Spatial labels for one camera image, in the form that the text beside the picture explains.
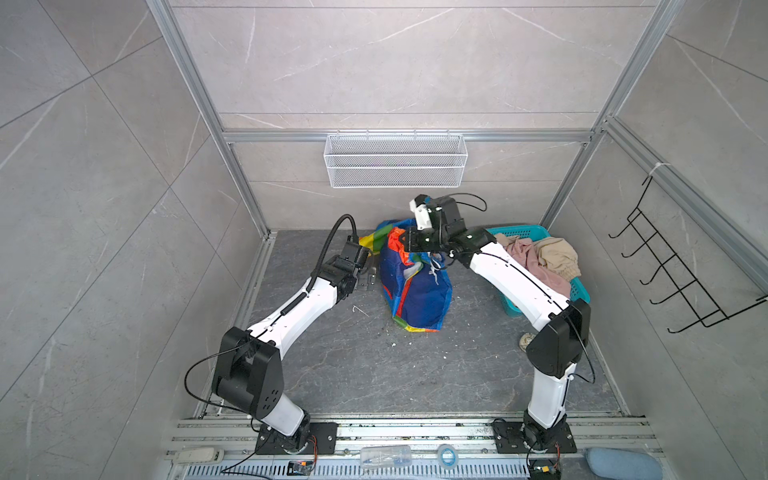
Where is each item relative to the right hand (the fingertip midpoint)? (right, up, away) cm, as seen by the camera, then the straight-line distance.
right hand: (398, 236), depth 82 cm
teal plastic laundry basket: (+53, +3, +28) cm, 60 cm away
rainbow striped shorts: (+7, -16, +19) cm, 25 cm away
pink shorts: (+46, -4, +23) cm, 51 cm away
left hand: (-13, -9, +5) cm, 17 cm away
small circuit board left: (-24, -57, -12) cm, 63 cm away
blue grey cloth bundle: (+52, -54, -14) cm, 76 cm away
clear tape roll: (+12, -55, -10) cm, 57 cm away
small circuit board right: (+35, -57, -12) cm, 68 cm away
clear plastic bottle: (-3, -54, -12) cm, 55 cm away
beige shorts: (+54, -6, +16) cm, 57 cm away
